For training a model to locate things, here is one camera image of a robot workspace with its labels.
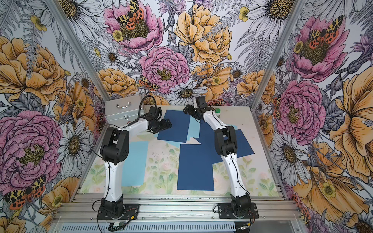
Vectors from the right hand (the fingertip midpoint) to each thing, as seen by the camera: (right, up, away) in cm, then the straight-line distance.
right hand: (187, 114), depth 108 cm
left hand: (-15, -11, -4) cm, 19 cm away
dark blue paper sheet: (+6, -35, -18) cm, 40 cm away
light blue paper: (+23, -7, -40) cm, 47 cm away
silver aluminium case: (-44, +1, -8) cm, 45 cm away
